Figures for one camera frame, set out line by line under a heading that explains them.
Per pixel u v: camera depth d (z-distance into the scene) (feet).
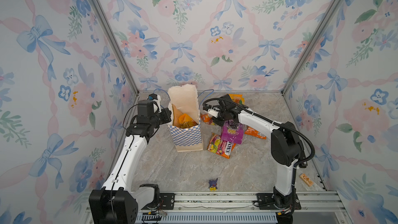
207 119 2.94
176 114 3.02
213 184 2.45
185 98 3.03
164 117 2.26
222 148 2.92
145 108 1.86
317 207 2.42
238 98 3.47
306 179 2.62
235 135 3.04
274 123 1.78
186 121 2.97
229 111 2.34
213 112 2.69
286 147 1.67
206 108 2.67
